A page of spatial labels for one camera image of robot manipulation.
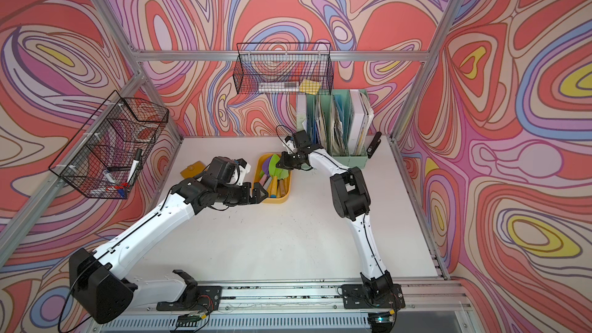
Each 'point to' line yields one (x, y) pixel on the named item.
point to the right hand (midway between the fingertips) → (279, 169)
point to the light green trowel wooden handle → (281, 175)
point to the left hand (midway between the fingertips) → (262, 196)
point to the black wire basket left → (103, 159)
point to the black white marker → (138, 156)
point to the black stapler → (374, 144)
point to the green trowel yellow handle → (274, 173)
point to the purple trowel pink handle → (265, 169)
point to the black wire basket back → (280, 68)
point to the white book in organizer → (361, 116)
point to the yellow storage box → (260, 161)
